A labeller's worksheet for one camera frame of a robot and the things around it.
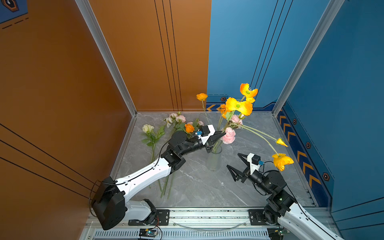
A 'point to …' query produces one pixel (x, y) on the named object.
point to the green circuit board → (148, 232)
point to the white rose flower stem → (148, 129)
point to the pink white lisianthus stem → (180, 122)
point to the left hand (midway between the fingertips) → (224, 131)
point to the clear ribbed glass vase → (214, 158)
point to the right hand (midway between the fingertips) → (232, 161)
